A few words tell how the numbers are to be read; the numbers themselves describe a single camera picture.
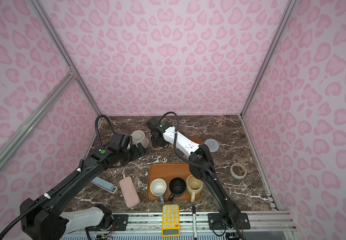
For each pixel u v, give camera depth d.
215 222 0.74
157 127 0.70
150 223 0.75
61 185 0.43
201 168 0.59
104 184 0.79
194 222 0.72
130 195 0.80
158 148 0.87
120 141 0.59
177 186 0.83
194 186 0.84
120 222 0.73
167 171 0.91
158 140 0.83
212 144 1.04
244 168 0.90
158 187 0.84
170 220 0.73
